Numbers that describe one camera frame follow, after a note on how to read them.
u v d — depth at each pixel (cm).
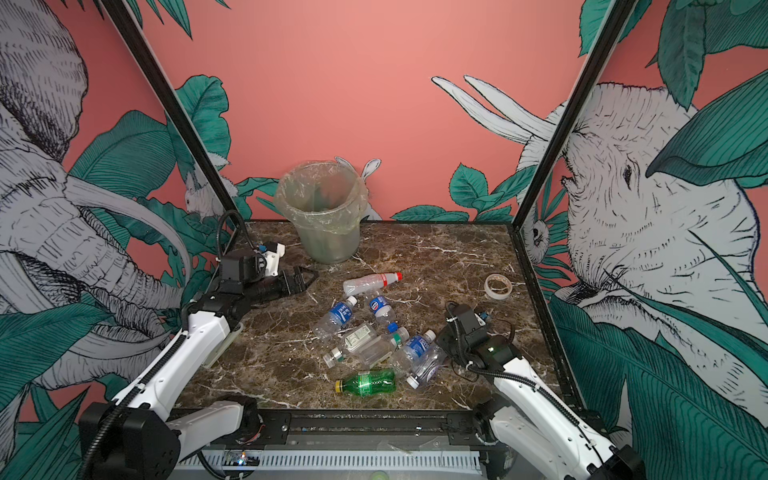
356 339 84
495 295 100
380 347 88
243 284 61
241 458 70
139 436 38
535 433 56
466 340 59
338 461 70
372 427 75
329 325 92
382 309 91
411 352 82
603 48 74
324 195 114
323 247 100
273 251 73
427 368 74
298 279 70
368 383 77
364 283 97
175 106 86
